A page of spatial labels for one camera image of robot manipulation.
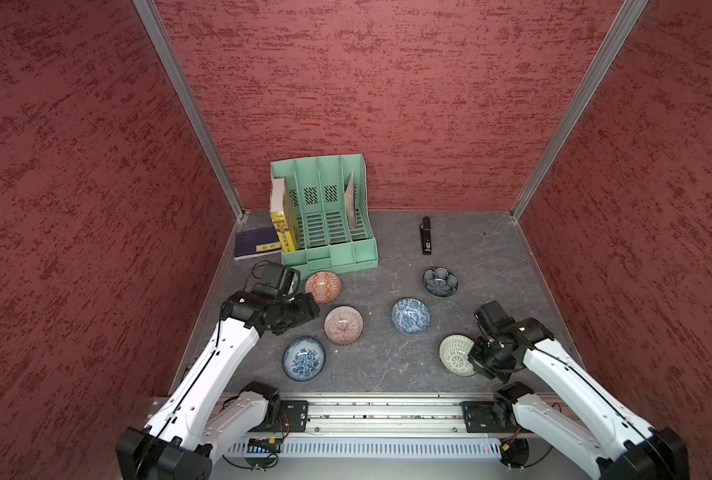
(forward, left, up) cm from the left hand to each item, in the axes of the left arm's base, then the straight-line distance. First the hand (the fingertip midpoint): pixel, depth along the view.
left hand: (307, 321), depth 76 cm
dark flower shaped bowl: (+19, -40, -12) cm, 47 cm away
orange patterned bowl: (+18, -2, -13) cm, 22 cm away
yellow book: (+27, +11, +4) cm, 29 cm away
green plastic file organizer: (+54, -1, -15) cm, 56 cm away
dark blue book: (+36, +26, -14) cm, 47 cm away
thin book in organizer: (+45, -10, +1) cm, 46 cm away
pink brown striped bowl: (+4, -9, -12) cm, 15 cm away
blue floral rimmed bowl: (-5, +2, -14) cm, 15 cm away
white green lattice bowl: (-4, -41, -13) cm, 43 cm away
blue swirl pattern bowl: (+8, -29, -13) cm, 33 cm away
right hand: (-10, -44, -10) cm, 46 cm away
